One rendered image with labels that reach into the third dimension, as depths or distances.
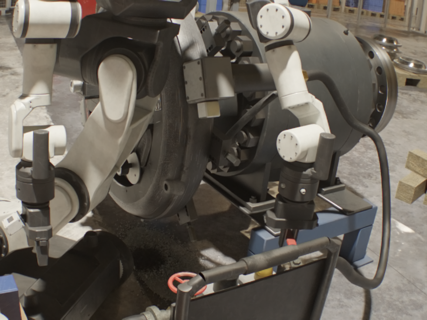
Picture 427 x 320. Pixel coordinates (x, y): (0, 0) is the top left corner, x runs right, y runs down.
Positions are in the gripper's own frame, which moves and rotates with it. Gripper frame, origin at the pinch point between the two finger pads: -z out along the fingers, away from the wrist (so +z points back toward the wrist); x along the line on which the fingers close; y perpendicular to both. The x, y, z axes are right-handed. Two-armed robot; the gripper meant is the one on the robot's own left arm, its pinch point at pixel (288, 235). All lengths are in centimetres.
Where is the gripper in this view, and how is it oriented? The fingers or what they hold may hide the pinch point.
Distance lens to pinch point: 123.2
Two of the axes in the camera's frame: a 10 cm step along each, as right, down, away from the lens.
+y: -0.5, -3.9, 9.2
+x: 9.9, 0.7, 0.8
